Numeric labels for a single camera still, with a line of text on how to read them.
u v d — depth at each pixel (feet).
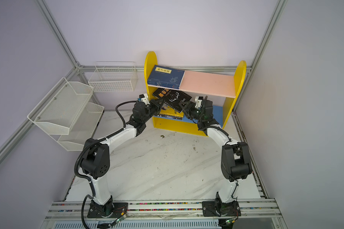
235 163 1.59
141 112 2.22
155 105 2.50
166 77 2.53
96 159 1.64
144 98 2.62
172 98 2.82
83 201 2.35
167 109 3.16
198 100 2.69
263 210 2.45
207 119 2.35
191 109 2.54
